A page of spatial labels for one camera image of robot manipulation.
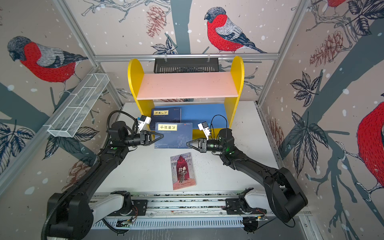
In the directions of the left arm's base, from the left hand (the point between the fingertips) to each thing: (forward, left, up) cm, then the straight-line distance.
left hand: (160, 139), depth 68 cm
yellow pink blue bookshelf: (+55, -30, -28) cm, 69 cm away
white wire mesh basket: (+16, +46, +3) cm, 49 cm away
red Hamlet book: (-5, -9, -27) cm, 29 cm away
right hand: (-2, -12, -5) cm, 13 cm away
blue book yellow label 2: (+3, -7, -1) cm, 8 cm away
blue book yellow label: (+22, +2, -9) cm, 24 cm away
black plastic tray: (+51, +4, +8) cm, 52 cm away
